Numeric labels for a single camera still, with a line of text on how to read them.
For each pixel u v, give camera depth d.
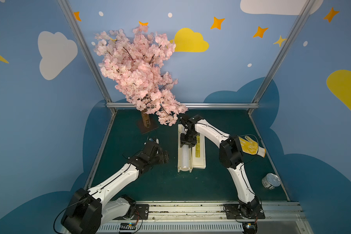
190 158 0.88
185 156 0.88
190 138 0.84
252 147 1.00
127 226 0.73
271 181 0.80
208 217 0.74
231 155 0.59
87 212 0.39
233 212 0.74
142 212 0.74
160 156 0.75
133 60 0.76
